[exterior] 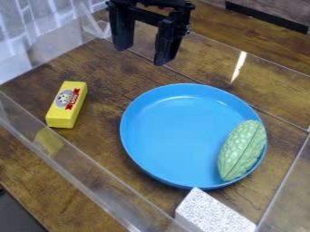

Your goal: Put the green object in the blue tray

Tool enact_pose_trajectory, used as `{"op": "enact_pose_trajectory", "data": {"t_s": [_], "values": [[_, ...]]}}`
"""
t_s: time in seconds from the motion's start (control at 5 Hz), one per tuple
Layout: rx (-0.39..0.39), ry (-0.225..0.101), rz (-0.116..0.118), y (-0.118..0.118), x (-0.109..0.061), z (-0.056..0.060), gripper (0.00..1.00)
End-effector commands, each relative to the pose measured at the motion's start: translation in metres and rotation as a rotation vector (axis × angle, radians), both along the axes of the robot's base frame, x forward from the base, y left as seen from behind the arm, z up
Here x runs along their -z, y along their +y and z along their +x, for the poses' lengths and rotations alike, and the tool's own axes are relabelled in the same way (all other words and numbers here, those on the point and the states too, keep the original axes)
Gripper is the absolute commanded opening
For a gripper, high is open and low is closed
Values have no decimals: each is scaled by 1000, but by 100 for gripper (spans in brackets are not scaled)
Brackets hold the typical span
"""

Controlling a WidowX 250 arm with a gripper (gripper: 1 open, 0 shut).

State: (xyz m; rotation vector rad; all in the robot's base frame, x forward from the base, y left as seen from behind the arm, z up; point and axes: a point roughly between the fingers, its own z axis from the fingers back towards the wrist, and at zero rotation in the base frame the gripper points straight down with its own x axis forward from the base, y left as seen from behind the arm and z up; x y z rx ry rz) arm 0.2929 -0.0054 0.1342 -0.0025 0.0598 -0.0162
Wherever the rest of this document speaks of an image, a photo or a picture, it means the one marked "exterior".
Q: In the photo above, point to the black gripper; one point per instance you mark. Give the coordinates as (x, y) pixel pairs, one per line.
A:
(123, 15)

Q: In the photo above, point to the blue round plastic tray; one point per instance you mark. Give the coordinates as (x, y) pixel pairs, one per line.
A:
(173, 130)

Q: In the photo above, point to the green bitter gourd toy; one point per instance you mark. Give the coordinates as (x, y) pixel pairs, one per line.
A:
(241, 150)

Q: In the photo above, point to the white lace curtain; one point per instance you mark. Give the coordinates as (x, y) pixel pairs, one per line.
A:
(41, 29)

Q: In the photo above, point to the yellow butter box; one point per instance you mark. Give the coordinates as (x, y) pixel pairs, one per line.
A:
(65, 109)

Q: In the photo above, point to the white speckled foam block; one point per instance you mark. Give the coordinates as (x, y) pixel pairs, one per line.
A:
(204, 214)

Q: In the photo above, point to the clear acrylic enclosure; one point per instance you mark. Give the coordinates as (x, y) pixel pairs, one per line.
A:
(71, 175)

